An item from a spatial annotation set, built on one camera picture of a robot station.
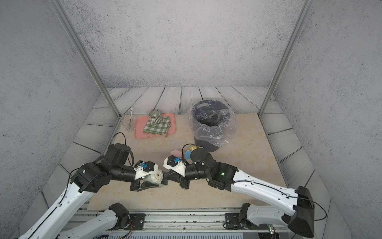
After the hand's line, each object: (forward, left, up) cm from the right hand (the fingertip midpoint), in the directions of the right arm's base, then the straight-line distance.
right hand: (169, 179), depth 60 cm
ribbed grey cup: (+55, +21, -20) cm, 62 cm away
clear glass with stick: (+51, +40, -20) cm, 68 cm away
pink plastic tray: (+54, +33, -25) cm, 68 cm away
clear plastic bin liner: (+28, -29, -1) cm, 40 cm away
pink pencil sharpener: (+23, +2, -19) cm, 30 cm away
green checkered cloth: (+48, +16, -25) cm, 57 cm away
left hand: (+1, +5, -1) cm, 5 cm away
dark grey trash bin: (+43, -19, -10) cm, 48 cm away
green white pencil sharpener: (-1, +4, +3) cm, 6 cm away
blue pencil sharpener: (+23, -5, -19) cm, 30 cm away
